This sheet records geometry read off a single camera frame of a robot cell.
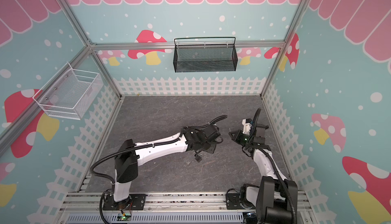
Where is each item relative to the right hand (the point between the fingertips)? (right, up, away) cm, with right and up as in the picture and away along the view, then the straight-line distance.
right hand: (229, 132), depth 86 cm
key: (-24, -18, +2) cm, 30 cm away
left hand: (-11, -8, -5) cm, 14 cm away
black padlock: (-17, -15, +3) cm, 23 cm away
